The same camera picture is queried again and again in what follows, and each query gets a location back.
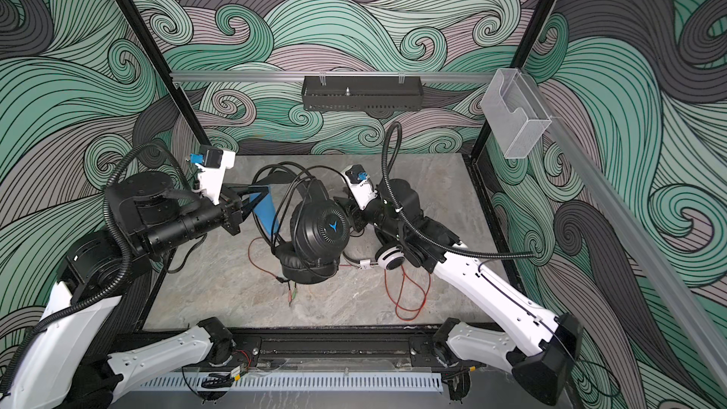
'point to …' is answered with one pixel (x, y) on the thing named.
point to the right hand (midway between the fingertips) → (342, 193)
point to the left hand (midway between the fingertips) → (266, 188)
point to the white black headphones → (389, 257)
